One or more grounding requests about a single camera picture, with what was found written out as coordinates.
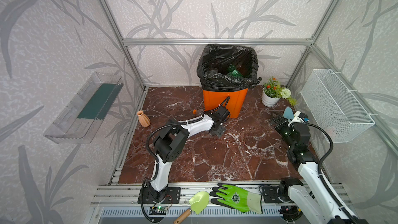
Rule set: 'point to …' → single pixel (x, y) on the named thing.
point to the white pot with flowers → (272, 92)
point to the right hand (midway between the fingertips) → (275, 111)
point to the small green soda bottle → (232, 70)
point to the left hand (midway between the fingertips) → (217, 123)
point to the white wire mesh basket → (340, 111)
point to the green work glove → (231, 196)
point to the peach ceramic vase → (144, 120)
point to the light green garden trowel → (197, 202)
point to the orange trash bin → (235, 103)
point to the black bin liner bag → (225, 68)
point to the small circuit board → (159, 210)
